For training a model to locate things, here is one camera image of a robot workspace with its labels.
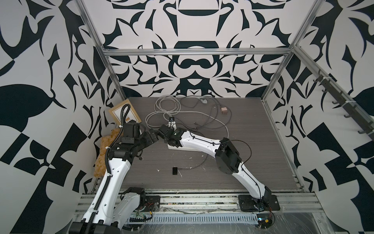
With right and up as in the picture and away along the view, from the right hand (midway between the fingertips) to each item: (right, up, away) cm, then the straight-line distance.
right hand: (169, 133), depth 93 cm
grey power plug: (+25, +22, +22) cm, 40 cm away
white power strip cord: (-4, +18, +21) cm, 29 cm away
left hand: (-9, +1, -16) cm, 18 cm away
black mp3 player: (+4, -21, -9) cm, 23 cm away
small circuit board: (+49, -39, -22) cm, 66 cm away
